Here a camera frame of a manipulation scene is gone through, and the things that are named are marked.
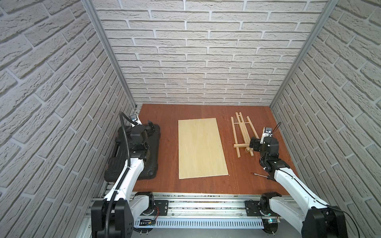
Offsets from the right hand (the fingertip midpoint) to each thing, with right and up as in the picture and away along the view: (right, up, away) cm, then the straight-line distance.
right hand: (263, 138), depth 84 cm
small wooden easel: (-4, +1, +19) cm, 19 cm away
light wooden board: (-37, -10, +10) cm, 39 cm away
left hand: (-69, +11, -5) cm, 70 cm away
